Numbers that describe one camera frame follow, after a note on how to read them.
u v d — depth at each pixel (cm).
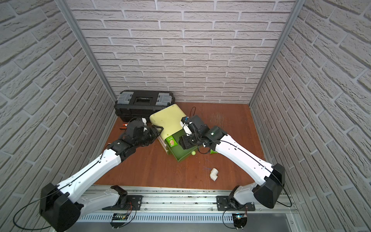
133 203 73
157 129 74
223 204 74
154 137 69
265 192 38
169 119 82
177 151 77
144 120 74
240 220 70
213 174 81
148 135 67
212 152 60
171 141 79
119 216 73
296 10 70
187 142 63
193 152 75
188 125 56
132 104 96
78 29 78
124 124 106
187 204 76
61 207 37
